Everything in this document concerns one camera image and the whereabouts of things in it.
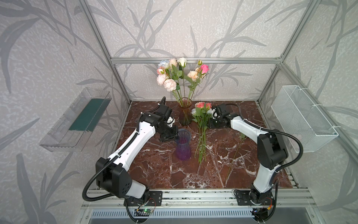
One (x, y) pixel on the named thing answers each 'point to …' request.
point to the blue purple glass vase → (183, 148)
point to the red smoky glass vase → (185, 112)
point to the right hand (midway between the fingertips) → (209, 119)
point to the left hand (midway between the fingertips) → (181, 133)
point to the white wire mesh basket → (297, 115)
